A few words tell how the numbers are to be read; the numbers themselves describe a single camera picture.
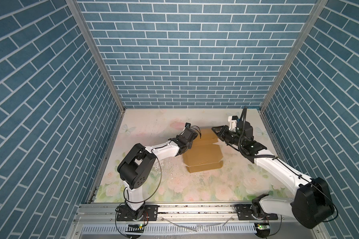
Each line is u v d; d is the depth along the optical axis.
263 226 0.74
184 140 0.72
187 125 0.83
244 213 0.74
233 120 0.75
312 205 0.40
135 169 0.48
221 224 0.71
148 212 0.73
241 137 0.61
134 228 0.72
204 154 0.96
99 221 0.73
